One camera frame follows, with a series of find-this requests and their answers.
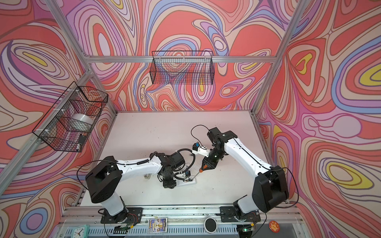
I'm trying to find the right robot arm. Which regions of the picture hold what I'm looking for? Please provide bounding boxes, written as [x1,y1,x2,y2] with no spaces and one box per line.
[199,128,289,222]

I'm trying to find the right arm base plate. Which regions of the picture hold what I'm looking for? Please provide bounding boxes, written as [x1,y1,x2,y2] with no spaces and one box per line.
[216,206,261,224]

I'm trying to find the orange handled screwdriver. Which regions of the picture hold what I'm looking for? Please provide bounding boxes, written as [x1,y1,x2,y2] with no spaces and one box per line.
[191,168,203,181]

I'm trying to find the round black white speaker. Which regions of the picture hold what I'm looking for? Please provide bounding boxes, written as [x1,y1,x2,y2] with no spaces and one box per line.
[203,217,217,234]

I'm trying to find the red round badge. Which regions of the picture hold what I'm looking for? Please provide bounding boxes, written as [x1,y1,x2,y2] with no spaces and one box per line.
[268,220,280,233]

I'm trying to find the black wire basket back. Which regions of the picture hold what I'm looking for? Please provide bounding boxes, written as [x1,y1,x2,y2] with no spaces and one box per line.
[149,50,215,85]

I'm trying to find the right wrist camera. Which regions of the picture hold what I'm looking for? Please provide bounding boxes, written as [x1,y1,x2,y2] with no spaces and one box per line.
[191,142,210,157]

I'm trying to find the small black item in basket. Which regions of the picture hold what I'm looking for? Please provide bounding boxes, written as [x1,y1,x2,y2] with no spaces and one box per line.
[78,134,86,146]

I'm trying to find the black wire basket left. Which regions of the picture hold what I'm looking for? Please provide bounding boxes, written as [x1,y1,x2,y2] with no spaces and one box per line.
[32,82,109,153]

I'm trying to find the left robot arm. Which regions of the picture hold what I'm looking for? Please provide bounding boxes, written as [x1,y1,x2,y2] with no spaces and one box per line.
[85,152,186,225]

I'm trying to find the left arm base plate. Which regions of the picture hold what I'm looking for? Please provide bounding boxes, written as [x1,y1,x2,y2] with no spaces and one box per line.
[98,207,143,225]

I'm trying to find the white remote control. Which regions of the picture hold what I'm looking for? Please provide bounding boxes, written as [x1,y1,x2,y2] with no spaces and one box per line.
[176,178,196,186]

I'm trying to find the white tape roll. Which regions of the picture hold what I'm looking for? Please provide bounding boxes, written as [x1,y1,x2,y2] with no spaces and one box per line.
[71,113,94,126]

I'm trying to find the colourful card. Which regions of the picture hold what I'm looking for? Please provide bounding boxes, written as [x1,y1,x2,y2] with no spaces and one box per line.
[148,218,167,234]

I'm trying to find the small green clock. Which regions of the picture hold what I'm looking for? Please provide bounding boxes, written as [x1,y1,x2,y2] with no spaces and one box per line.
[71,225,90,238]

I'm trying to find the black wire basket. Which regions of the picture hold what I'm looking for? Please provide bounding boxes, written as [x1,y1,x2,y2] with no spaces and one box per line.
[32,82,109,153]
[149,50,215,85]

